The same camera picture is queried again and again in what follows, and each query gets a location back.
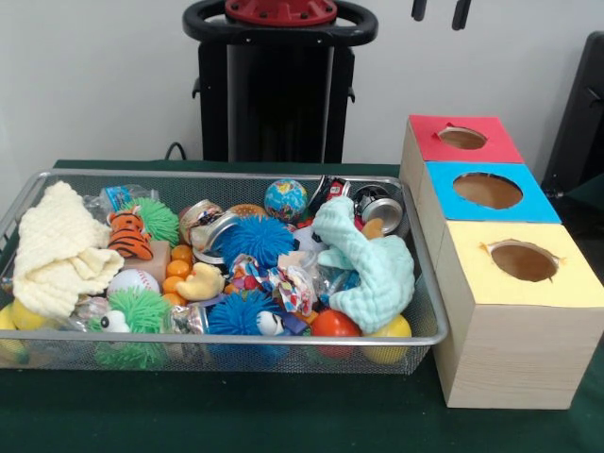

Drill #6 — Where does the orange tiger plush toy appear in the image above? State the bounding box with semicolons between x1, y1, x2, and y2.
106;204;155;261

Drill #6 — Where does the mint green cloth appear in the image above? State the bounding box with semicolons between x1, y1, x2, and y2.
310;196;416;335

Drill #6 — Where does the globe print ball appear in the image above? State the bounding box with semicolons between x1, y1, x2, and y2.
263;178;309;224

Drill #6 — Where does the cream knitted cloth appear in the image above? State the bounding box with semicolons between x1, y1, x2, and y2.
12;180;126;318

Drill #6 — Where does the wooden box with three holes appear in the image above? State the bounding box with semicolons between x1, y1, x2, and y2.
398;114;604;410

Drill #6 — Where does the black flat panel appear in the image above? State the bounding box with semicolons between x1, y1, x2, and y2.
541;30;604;190

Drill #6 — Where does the green spiky ball with eyes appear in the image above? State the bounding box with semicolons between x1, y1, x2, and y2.
87;287;175;370

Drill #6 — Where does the white baseball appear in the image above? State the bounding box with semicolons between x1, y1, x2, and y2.
107;269;161;301

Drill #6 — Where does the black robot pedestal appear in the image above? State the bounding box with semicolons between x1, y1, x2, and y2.
182;0;379;164

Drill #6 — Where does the yellow duck plush toy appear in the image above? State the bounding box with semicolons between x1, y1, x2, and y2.
176;261;227;302

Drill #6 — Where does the dark green tablecloth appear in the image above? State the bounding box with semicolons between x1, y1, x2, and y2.
0;159;604;453
559;175;604;223

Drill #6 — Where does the blue spiky ball with eyes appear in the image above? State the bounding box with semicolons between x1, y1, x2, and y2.
207;289;290;364

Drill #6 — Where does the silver mesh bin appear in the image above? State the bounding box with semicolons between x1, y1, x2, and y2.
0;168;449;377

